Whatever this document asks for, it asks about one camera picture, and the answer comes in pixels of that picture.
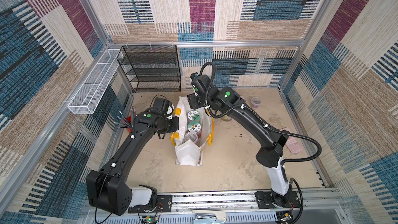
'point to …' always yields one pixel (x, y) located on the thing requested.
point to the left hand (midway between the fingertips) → (179, 126)
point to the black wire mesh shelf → (151, 68)
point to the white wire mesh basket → (85, 101)
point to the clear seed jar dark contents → (255, 102)
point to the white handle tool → (208, 216)
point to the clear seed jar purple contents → (192, 136)
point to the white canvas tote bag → (196, 129)
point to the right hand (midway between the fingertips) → (197, 99)
